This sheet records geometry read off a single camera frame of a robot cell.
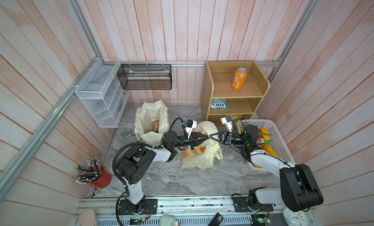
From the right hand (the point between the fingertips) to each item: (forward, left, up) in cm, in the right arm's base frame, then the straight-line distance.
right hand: (210, 138), depth 73 cm
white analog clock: (-31, -42, -19) cm, 56 cm away
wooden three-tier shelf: (+30, -14, +8) cm, 35 cm away
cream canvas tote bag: (+22, +39, -6) cm, 45 cm away
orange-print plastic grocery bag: (-8, +4, -4) cm, 9 cm away
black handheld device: (-33, -2, -19) cm, 38 cm away
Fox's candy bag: (+28, -8, -3) cm, 29 cm away
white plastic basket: (+9, -45, -17) cm, 49 cm away
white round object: (-34, +21, -17) cm, 43 cm away
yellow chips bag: (+31, -25, -19) cm, 44 cm away
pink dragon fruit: (+7, -33, -15) cm, 37 cm away
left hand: (0, +1, -1) cm, 1 cm away
